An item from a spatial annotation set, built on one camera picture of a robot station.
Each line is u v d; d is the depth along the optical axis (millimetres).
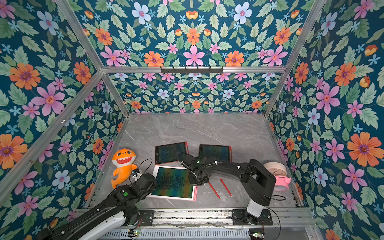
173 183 843
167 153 968
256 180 447
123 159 862
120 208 545
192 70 929
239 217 735
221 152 975
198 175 587
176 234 703
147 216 736
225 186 841
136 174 734
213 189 837
